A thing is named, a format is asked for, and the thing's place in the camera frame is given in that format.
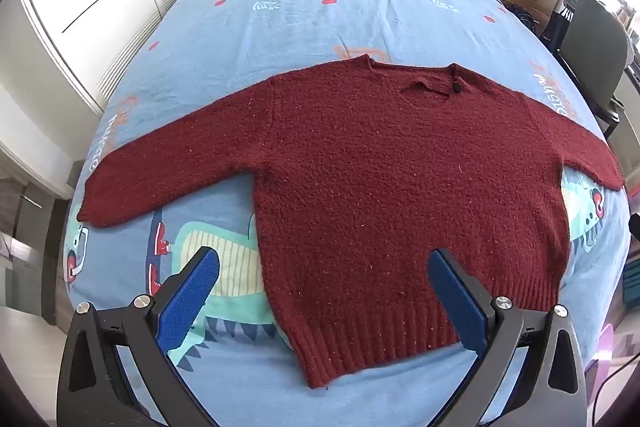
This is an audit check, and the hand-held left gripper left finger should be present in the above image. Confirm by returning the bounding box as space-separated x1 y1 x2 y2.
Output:
56 246 222 427

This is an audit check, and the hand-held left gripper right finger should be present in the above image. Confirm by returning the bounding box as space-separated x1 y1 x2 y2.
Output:
427 248 590 427

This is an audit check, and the dark red knit sweater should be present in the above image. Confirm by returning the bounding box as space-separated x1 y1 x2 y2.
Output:
77 55 627 389

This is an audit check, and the dark shopping bag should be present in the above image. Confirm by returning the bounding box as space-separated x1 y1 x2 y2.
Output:
542 0 576 50

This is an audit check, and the grey office chair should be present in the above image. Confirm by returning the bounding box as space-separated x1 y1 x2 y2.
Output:
555 0 632 140

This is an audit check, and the blue cartoon print bed sheet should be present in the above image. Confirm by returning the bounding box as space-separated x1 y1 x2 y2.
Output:
59 0 632 427

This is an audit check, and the black cable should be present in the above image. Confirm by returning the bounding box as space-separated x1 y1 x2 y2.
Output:
595 352 640 403

